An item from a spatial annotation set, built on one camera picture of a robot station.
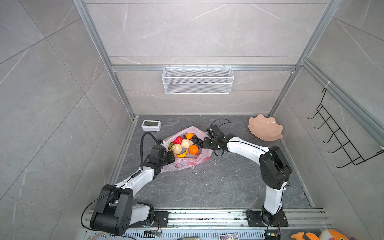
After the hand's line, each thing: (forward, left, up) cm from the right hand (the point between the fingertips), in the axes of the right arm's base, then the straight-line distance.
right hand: (205, 142), depth 94 cm
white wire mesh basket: (+37, +4, +22) cm, 43 cm away
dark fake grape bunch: (+3, +6, -2) cm, 7 cm away
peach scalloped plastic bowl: (+16, -46, -6) cm, 49 cm away
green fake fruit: (0, +23, -2) cm, 23 cm away
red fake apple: (+3, +18, -2) cm, 19 cm away
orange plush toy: (-49, -51, -1) cm, 70 cm away
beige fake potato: (-3, +19, -2) cm, 19 cm away
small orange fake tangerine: (+7, +11, -2) cm, 13 cm away
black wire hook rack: (-20, -58, +25) cm, 66 cm away
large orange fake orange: (-3, +8, -3) cm, 9 cm away
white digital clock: (+18, +39, -2) cm, 43 cm away
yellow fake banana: (-5, +14, -6) cm, 17 cm away
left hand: (-6, +20, +1) cm, 21 cm away
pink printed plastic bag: (-13, +10, 0) cm, 16 cm away
